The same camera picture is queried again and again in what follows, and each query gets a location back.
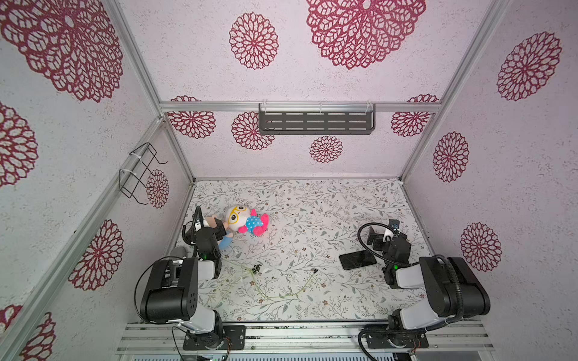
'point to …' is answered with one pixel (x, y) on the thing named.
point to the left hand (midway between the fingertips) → (206, 223)
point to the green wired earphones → (257, 268)
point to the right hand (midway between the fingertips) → (384, 226)
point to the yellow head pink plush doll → (241, 219)
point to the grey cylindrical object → (179, 252)
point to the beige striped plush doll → (226, 242)
